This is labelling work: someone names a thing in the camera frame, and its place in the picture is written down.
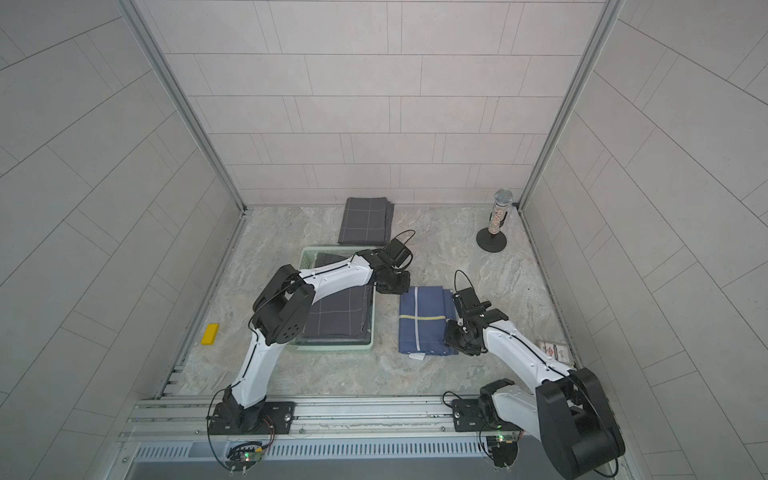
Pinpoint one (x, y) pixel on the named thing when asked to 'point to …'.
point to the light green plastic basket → (307, 262)
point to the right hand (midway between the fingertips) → (447, 340)
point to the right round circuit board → (503, 452)
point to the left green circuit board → (243, 457)
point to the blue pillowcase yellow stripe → (424, 313)
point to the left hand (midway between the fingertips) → (412, 287)
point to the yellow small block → (210, 334)
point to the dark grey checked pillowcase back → (366, 221)
